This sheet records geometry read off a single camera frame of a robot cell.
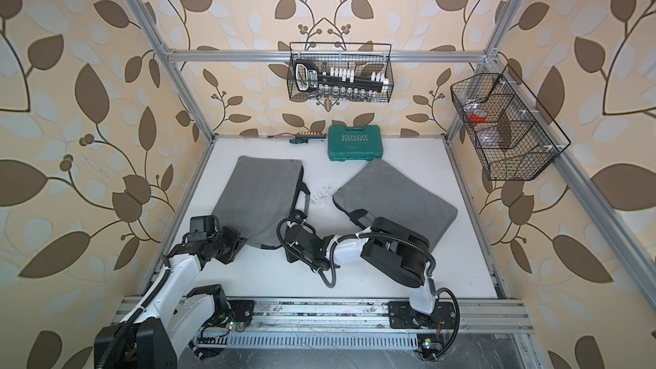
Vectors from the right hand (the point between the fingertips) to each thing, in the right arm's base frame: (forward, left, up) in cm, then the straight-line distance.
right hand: (288, 244), depth 89 cm
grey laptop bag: (+17, +12, +4) cm, 21 cm away
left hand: (+2, +15, +5) cm, 16 cm away
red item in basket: (+27, -64, +32) cm, 76 cm away
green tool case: (+43, -26, +6) cm, 50 cm away
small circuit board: (-31, -43, -1) cm, 53 cm away
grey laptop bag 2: (+18, -38, +2) cm, 42 cm away
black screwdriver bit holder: (+51, -3, +2) cm, 51 cm away
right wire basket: (+16, -70, +34) cm, 79 cm away
